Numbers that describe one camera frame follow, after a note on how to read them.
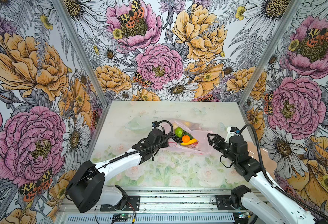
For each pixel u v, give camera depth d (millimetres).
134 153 558
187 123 1011
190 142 948
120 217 711
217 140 692
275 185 474
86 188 415
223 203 739
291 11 733
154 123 750
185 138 926
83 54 900
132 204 736
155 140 642
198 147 911
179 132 965
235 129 688
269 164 849
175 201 764
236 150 578
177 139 954
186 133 946
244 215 715
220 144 688
